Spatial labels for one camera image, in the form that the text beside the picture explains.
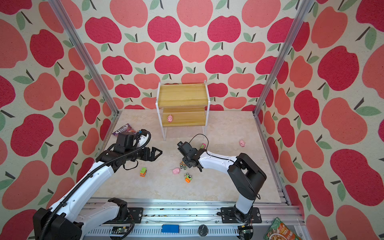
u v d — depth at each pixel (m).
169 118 0.93
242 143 1.01
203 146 0.98
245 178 0.44
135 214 0.74
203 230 0.62
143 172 0.86
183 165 0.90
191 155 0.69
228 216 0.73
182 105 0.80
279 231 0.69
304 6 0.70
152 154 0.69
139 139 0.69
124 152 0.59
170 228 0.69
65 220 0.38
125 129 1.07
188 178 0.85
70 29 0.77
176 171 0.88
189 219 0.74
